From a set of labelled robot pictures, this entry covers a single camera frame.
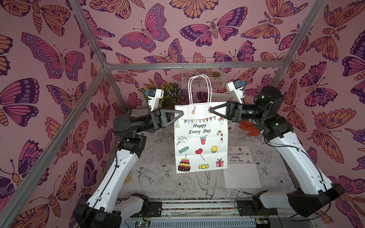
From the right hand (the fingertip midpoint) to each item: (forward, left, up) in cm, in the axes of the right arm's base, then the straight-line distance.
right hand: (213, 110), depth 53 cm
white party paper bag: (-6, -22, -46) cm, 51 cm away
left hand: (-5, +11, +1) cm, 12 cm away
